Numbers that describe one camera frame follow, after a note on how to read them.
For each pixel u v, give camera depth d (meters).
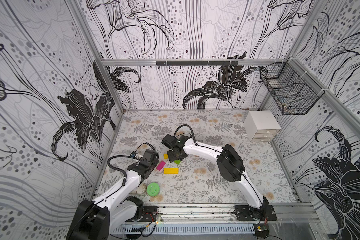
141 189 0.78
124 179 0.52
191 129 0.72
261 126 0.90
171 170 0.88
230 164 0.56
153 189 0.77
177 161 0.90
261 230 0.70
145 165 0.64
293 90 0.88
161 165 0.91
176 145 0.68
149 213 0.72
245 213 0.72
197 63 0.91
